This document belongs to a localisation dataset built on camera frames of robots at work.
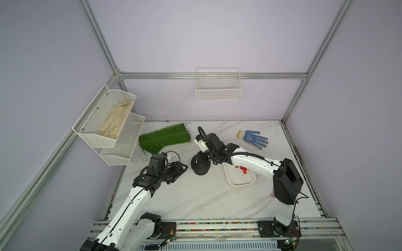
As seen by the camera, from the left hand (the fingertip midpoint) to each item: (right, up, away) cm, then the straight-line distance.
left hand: (185, 171), depth 79 cm
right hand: (+7, +5, +7) cm, 11 cm away
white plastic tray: (+29, -7, +13) cm, 33 cm away
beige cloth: (-37, +24, -1) cm, 44 cm away
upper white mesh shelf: (-43, +24, -1) cm, 50 cm away
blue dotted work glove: (+43, +17, +32) cm, 56 cm away
